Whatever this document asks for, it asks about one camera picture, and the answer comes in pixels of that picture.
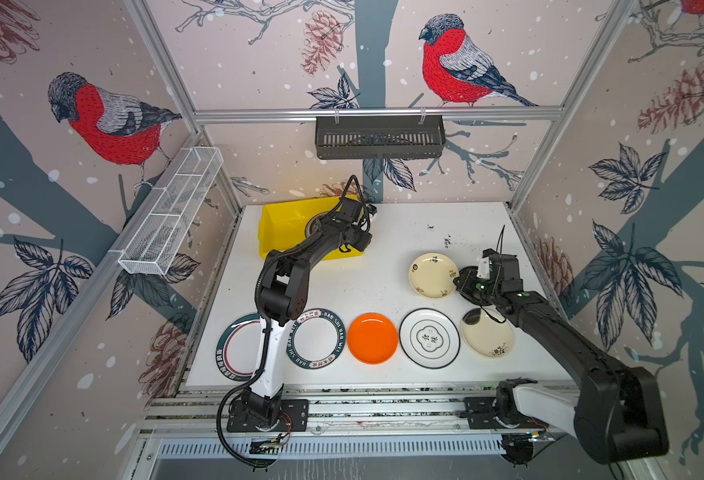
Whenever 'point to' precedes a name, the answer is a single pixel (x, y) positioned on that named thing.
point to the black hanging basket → (380, 137)
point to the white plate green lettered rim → (316, 338)
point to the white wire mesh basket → (176, 199)
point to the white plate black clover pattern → (429, 338)
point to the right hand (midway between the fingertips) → (453, 281)
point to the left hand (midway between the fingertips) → (364, 236)
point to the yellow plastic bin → (284, 223)
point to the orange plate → (373, 338)
